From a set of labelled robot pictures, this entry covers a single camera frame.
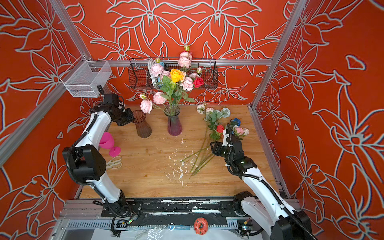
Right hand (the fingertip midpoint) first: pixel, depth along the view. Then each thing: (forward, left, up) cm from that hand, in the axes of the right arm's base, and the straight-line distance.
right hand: (212, 143), depth 81 cm
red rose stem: (+18, -9, -11) cm, 23 cm away
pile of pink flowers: (+14, -4, -14) cm, 20 cm away
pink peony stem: (+19, +28, +17) cm, 38 cm away
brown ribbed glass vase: (+13, +42, -4) cm, 44 cm away
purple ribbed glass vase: (+19, +23, -10) cm, 31 cm away
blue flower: (+23, -22, -11) cm, 34 cm away
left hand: (+16, +46, +5) cm, 49 cm away
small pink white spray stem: (+31, -5, -13) cm, 34 cm away
